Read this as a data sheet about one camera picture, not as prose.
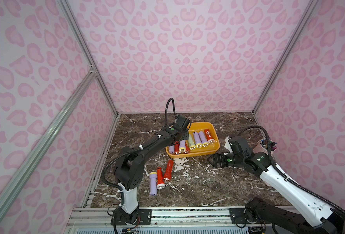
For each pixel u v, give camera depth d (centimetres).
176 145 96
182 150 91
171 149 95
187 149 95
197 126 109
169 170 86
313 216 39
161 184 81
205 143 98
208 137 101
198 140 100
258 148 88
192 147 95
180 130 66
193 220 73
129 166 48
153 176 84
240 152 56
